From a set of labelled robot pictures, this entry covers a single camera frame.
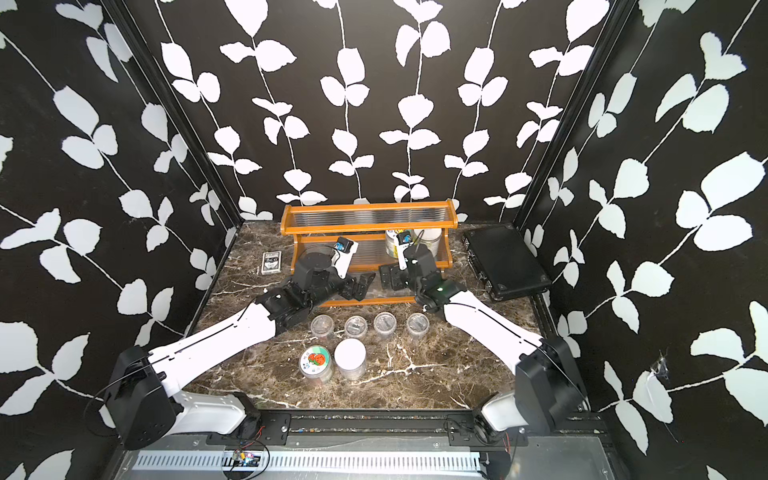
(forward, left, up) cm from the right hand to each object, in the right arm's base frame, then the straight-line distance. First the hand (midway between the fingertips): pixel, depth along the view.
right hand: (391, 258), depth 83 cm
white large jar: (-24, +11, -12) cm, 29 cm away
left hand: (-5, +8, +4) cm, 10 cm away
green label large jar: (+5, -11, +3) cm, 13 cm away
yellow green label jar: (+5, 0, 0) cm, 5 cm away
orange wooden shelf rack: (+30, +13, -24) cm, 40 cm away
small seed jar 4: (-13, -8, -16) cm, 22 cm away
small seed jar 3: (-13, +2, -15) cm, 20 cm away
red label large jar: (-26, +20, -12) cm, 35 cm away
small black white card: (+13, +45, -19) cm, 50 cm away
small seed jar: (-14, +21, -15) cm, 29 cm away
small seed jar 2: (-14, +10, -15) cm, 23 cm away
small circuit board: (-46, +35, -21) cm, 61 cm away
